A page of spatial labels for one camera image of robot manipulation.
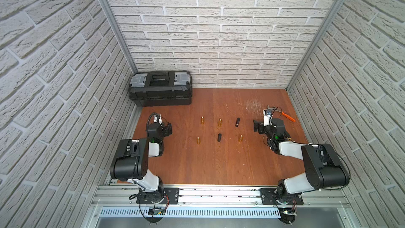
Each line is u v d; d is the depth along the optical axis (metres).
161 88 0.97
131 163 0.44
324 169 0.45
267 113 0.81
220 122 0.97
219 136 0.88
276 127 0.70
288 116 1.03
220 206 0.73
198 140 0.89
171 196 0.74
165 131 0.77
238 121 0.95
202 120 0.97
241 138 0.90
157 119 0.80
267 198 0.74
